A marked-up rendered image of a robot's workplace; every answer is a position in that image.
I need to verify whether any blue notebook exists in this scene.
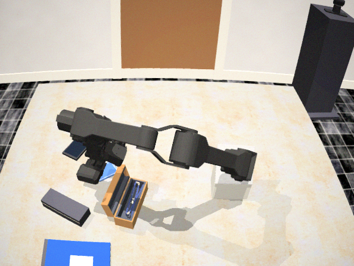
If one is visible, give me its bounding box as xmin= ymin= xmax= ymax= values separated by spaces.
xmin=41 ymin=239 xmax=110 ymax=266

